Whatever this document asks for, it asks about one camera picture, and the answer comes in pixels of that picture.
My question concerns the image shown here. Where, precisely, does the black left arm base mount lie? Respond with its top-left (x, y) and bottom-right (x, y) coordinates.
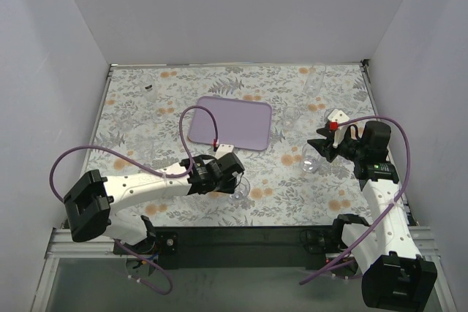
top-left (124, 227), bottom-right (179, 256)

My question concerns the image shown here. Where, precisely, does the clear wine glass left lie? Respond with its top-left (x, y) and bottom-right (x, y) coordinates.
top-left (151, 103), bottom-right (167, 123)

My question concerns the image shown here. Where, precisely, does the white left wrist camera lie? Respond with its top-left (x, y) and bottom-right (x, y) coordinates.
top-left (214, 144), bottom-right (234, 159)

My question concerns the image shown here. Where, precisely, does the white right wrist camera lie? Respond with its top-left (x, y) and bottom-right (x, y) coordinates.
top-left (327, 109), bottom-right (350, 150)

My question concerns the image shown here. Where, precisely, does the faceted clear tumbler glass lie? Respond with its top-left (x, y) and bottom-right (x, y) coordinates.
top-left (228, 178), bottom-right (251, 206)

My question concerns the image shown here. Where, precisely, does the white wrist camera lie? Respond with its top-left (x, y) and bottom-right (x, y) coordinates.
top-left (327, 109), bottom-right (350, 150)
top-left (214, 144), bottom-right (234, 159)

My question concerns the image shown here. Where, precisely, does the tall clear glass back right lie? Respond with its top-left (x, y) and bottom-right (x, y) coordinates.
top-left (303, 63), bottom-right (327, 96)

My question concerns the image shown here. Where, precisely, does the small clear glass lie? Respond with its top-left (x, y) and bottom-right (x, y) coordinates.
top-left (113, 110), bottom-right (133, 133)

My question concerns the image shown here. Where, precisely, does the aluminium table frame rail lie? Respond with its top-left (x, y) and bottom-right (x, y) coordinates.
top-left (30, 229), bottom-right (113, 312)

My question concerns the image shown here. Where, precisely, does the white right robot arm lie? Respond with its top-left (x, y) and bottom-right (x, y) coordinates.
top-left (299, 110), bottom-right (437, 311)

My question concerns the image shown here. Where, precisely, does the clear glass far right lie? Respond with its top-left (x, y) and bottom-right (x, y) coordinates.
top-left (323, 107), bottom-right (335, 123)

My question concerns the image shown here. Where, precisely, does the lilac rectangular plastic tray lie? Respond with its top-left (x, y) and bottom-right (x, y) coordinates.
top-left (188, 96), bottom-right (273, 151)

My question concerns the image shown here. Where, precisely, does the clear stemmed glass back left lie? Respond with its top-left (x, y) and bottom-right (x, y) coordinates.
top-left (139, 74), bottom-right (158, 102)

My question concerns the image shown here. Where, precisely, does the floral patterned table mat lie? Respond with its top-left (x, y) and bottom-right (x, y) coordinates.
top-left (84, 64), bottom-right (374, 227)

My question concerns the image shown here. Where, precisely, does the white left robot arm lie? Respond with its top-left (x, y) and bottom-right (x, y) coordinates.
top-left (64, 152), bottom-right (245, 246)

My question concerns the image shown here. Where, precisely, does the clear glass near tray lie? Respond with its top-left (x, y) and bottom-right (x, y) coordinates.
top-left (282, 107), bottom-right (301, 129)

